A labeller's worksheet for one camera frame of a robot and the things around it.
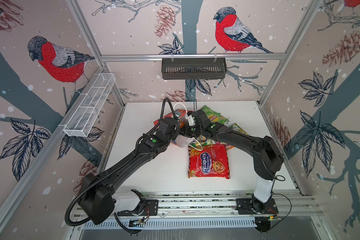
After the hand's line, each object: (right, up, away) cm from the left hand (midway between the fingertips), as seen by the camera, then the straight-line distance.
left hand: (171, 123), depth 79 cm
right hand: (+3, -6, +6) cm, 9 cm away
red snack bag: (+21, -22, +5) cm, 31 cm away
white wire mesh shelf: (-45, +11, +1) cm, 46 cm away
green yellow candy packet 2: (+43, -4, +25) cm, 50 cm away
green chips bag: (+29, +4, +30) cm, 42 cm away
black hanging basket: (+14, +38, +27) cm, 49 cm away
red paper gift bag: (+4, -11, +8) cm, 14 cm away
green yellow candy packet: (+22, -13, +16) cm, 31 cm away
